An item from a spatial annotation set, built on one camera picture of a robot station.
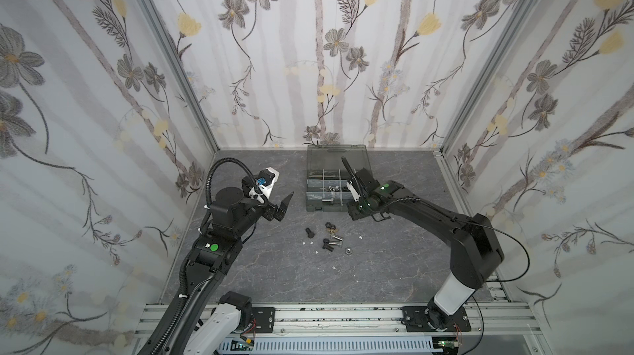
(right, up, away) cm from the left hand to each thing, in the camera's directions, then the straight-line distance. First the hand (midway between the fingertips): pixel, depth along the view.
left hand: (279, 182), depth 68 cm
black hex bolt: (+8, -21, +24) cm, 33 cm away
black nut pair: (+15, -18, +27) cm, 36 cm away
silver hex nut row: (+22, -26, +19) cm, 39 cm away
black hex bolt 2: (+14, -24, +20) cm, 34 cm away
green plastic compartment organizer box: (+14, +1, +39) cm, 42 cm away
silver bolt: (+16, -9, +32) cm, 37 cm away
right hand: (+24, -9, +18) cm, 32 cm away
